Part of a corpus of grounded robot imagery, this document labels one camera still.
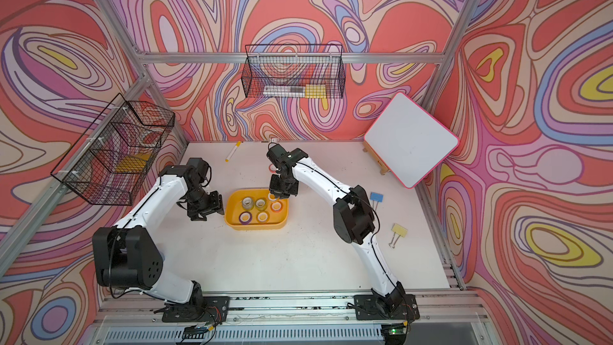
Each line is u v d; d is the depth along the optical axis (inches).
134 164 28.3
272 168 43.2
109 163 28.4
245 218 36.6
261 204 37.0
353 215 21.7
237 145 46.6
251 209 37.7
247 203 37.5
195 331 27.8
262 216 36.7
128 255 17.0
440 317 28.9
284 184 29.6
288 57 34.8
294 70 33.4
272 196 34.7
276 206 37.6
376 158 42.7
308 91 32.3
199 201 27.8
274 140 46.8
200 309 26.8
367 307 28.6
